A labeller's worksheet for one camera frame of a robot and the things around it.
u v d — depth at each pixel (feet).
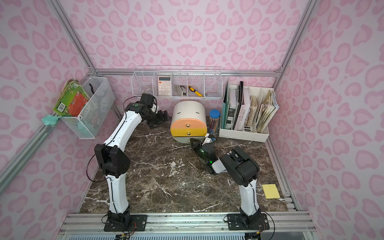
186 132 3.03
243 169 1.73
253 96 3.39
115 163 1.79
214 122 3.20
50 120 2.10
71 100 2.37
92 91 2.89
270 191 2.70
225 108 2.87
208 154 2.43
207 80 3.32
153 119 2.52
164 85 3.12
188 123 2.86
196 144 2.81
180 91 3.29
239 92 3.10
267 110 2.98
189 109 3.08
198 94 3.19
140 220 2.46
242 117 3.18
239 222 2.40
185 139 3.23
